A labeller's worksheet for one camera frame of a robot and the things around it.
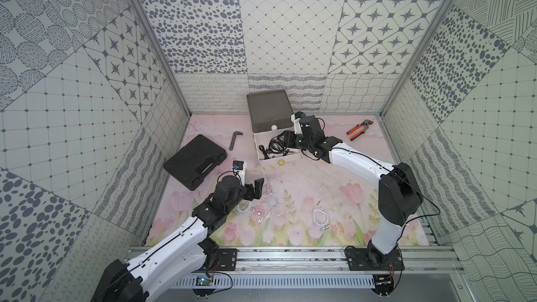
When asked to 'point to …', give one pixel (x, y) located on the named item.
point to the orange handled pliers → (356, 128)
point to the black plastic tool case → (189, 164)
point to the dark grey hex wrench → (233, 139)
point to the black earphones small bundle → (266, 153)
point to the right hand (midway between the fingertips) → (282, 140)
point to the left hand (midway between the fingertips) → (253, 174)
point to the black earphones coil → (285, 141)
